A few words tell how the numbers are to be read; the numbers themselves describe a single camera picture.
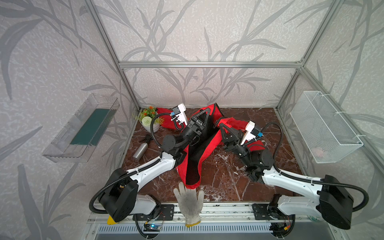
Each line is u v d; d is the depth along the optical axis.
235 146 0.53
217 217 0.73
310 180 0.45
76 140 0.63
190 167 0.66
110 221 0.71
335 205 0.41
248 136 0.53
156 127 1.02
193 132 0.56
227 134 0.59
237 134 0.56
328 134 0.62
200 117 0.59
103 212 0.43
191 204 0.76
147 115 0.96
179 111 0.57
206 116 0.58
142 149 0.94
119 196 0.41
